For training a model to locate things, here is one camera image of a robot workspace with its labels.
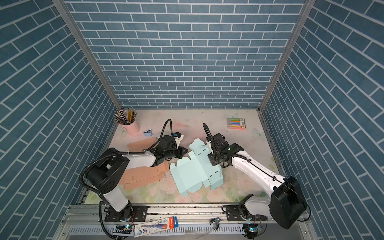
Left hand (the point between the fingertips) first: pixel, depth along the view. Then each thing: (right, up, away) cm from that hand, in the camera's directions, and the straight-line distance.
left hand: (188, 151), depth 91 cm
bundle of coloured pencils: (-44, +22, +8) cm, 49 cm away
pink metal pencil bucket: (-39, +13, +11) cm, 43 cm away
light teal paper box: (0, -13, -3) cm, 14 cm away
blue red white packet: (-14, -31, -22) cm, 41 cm away
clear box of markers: (+35, +17, +21) cm, 44 cm away
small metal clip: (+15, -30, -20) cm, 39 cm away
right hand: (+14, -1, -7) cm, 16 cm away
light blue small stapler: (-30, +10, +14) cm, 35 cm away
